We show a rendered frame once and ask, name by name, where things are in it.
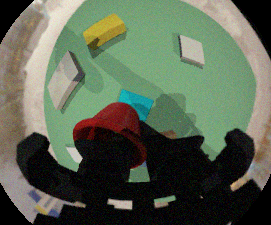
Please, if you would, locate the white flat rectangular slab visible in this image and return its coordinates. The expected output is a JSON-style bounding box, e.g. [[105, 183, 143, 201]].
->
[[66, 147, 83, 162]]

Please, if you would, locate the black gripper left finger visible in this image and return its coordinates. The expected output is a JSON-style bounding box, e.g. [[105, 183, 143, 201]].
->
[[74, 133, 134, 182]]

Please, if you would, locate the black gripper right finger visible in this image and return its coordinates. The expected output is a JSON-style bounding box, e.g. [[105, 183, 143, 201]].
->
[[140, 120, 204, 181]]

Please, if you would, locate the white square block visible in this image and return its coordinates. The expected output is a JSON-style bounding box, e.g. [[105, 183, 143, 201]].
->
[[177, 35, 205, 66]]

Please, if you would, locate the dark red cup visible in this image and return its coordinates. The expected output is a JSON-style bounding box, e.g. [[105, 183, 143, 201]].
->
[[73, 101, 147, 169]]

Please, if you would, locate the yellow flat block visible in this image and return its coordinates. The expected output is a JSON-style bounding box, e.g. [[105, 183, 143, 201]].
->
[[83, 12, 126, 51]]

